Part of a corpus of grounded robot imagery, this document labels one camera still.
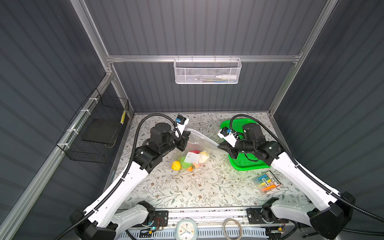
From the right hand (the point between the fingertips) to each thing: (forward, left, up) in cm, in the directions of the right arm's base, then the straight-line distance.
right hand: (222, 145), depth 74 cm
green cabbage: (-5, +19, -11) cm, 23 cm away
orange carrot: (-5, +16, -17) cm, 24 cm away
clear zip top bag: (+3, +11, -11) cm, 16 cm away
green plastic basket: (+2, -15, -24) cm, 29 cm away
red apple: (-1, +13, -4) cm, 14 cm away
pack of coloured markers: (-10, -26, -23) cm, 36 cm away
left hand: (+3, +17, +9) cm, 19 cm away
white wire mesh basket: (+75, +4, -2) cm, 76 cm away
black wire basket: (+6, +64, +6) cm, 65 cm away
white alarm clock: (-33, +18, -21) cm, 43 cm away
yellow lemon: (-4, +25, -14) cm, 28 cm away
